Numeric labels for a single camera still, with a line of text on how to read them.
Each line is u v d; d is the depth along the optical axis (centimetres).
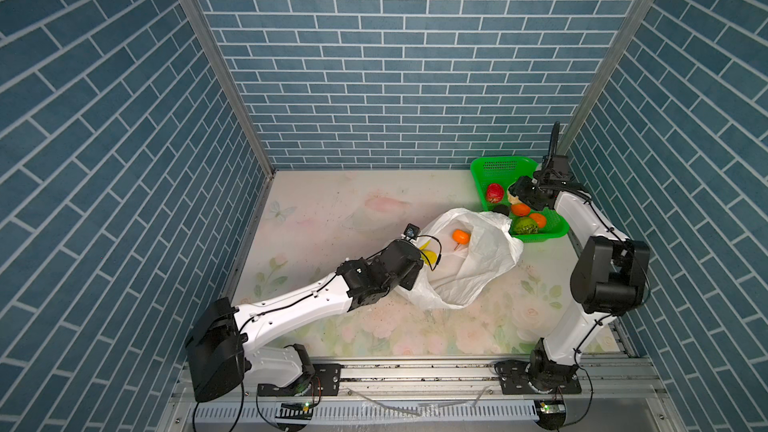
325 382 73
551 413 74
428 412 70
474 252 89
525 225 96
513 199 90
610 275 49
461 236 96
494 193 106
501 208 105
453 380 75
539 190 71
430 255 93
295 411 72
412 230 67
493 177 115
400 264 57
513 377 74
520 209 102
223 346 39
